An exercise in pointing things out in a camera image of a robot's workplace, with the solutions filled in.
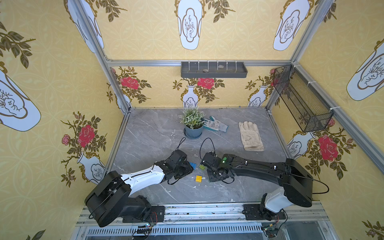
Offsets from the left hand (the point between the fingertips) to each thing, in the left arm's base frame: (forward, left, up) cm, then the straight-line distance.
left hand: (194, 170), depth 86 cm
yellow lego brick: (-5, -2, -1) cm, 5 cm away
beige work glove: (+24, -40, -2) cm, 47 cm away
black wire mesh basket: (+22, -65, +25) cm, 73 cm away
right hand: (-6, -10, 0) cm, 12 cm away
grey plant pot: (+23, 0, +4) cm, 23 cm away
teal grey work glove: (+35, -16, -2) cm, 38 cm away
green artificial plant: (+26, 0, +16) cm, 30 cm away
